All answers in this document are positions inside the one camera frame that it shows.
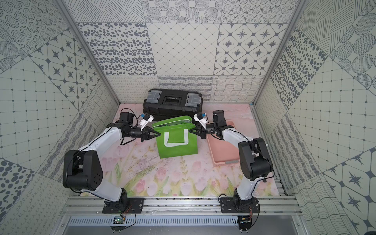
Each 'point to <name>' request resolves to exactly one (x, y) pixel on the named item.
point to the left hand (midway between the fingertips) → (158, 132)
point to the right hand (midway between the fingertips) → (191, 131)
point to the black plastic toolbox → (163, 104)
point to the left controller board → (118, 220)
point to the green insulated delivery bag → (176, 139)
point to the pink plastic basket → (222, 152)
